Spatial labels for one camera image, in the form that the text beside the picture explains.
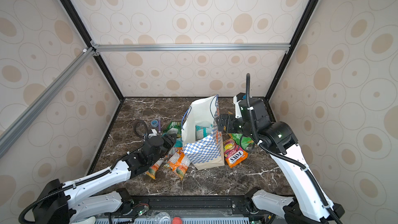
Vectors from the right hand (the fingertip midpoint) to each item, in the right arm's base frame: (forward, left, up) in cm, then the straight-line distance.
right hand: (226, 119), depth 63 cm
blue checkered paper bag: (-5, +10, -8) cm, 14 cm away
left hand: (+3, +21, -16) cm, 27 cm away
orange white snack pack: (-6, +23, -30) cm, 38 cm away
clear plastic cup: (-30, +28, -34) cm, 53 cm away
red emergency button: (-31, +22, -31) cm, 49 cm away
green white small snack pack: (+17, +27, -29) cm, 44 cm away
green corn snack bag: (+7, -14, -31) cm, 35 cm away
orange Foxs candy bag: (0, -8, -32) cm, 33 cm away
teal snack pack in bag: (+13, +11, -30) cm, 35 cm away
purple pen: (+22, +39, -34) cm, 56 cm away
